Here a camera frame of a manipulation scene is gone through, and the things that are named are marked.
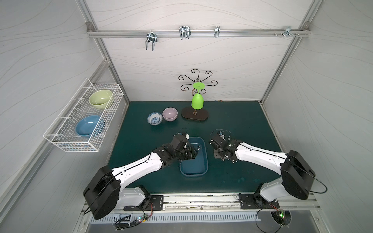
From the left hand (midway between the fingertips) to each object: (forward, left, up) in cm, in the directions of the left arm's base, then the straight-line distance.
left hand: (196, 153), depth 79 cm
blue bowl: (+3, +52, +21) cm, 56 cm away
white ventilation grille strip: (-28, +10, -12) cm, 32 cm away
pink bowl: (+35, +20, -7) cm, 41 cm away
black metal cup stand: (+38, +5, -9) cm, 39 cm away
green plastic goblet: (+31, -1, +10) cm, 33 cm away
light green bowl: (+19, +51, +23) cm, 59 cm away
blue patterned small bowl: (+32, +31, -9) cm, 46 cm away
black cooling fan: (-27, -44, -14) cm, 53 cm away
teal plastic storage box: (-3, -2, -10) cm, 11 cm away
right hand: (+5, -14, -6) cm, 16 cm away
